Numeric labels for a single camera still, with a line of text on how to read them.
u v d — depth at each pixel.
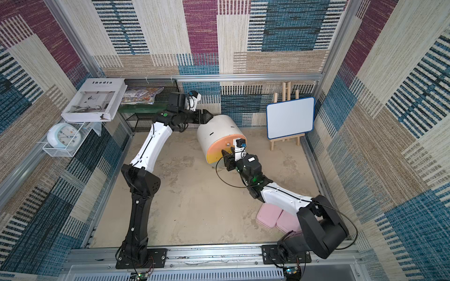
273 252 0.74
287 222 0.81
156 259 0.73
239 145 0.69
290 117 1.01
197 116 0.78
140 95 0.85
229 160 0.72
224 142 0.85
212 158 0.91
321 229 0.43
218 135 0.87
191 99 0.76
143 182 0.57
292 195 0.51
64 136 0.65
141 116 1.15
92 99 0.75
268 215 0.83
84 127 0.74
